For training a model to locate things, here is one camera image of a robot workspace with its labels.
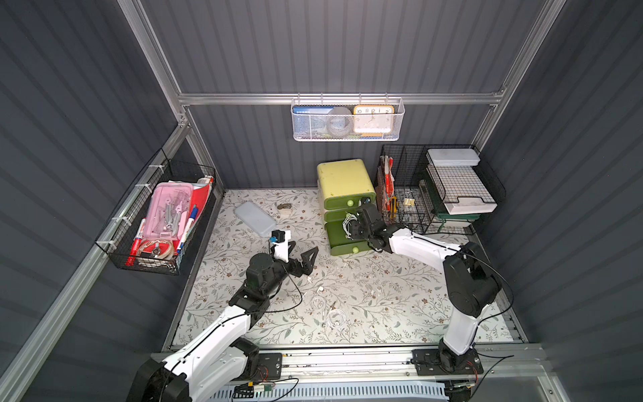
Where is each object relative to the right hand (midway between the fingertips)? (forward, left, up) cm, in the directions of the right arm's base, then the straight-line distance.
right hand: (362, 222), depth 94 cm
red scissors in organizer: (+28, -15, -5) cm, 32 cm away
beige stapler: (+16, +34, -10) cm, 39 cm away
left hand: (-17, +20, +9) cm, 27 cm away
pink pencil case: (-12, +59, +20) cm, 64 cm away
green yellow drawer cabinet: (+11, +8, +10) cm, 17 cm away
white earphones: (0, +6, -2) cm, 7 cm away
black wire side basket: (-23, +65, +23) cm, 73 cm away
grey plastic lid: (+7, +42, -10) cm, 43 cm away
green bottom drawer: (-6, +8, -7) cm, 12 cm away
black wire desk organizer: (+19, -27, -12) cm, 36 cm away
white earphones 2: (-32, +10, -11) cm, 36 cm away
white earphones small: (-22, +16, -11) cm, 29 cm away
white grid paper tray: (+15, -37, +8) cm, 40 cm away
